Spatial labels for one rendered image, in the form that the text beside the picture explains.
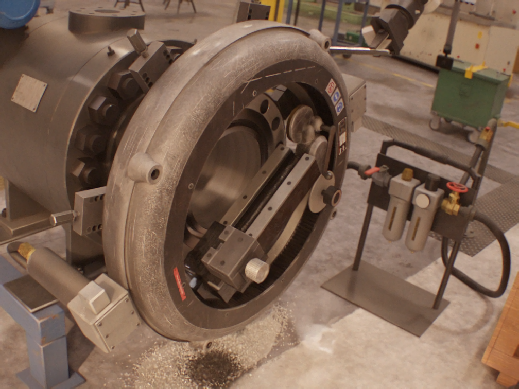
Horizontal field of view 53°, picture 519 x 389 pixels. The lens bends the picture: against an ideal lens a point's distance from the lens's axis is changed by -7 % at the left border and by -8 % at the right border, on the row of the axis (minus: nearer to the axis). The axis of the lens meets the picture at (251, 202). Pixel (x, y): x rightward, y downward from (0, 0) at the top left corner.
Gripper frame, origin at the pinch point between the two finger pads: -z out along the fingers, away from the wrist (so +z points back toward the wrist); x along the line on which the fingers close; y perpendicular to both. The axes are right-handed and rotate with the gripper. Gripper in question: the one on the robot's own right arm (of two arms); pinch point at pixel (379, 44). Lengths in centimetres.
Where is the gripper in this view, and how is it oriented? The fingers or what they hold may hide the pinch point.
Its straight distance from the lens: 143.4
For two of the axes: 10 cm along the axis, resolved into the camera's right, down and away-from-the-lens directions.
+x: -5.0, -5.9, -6.3
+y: 6.6, 2.1, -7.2
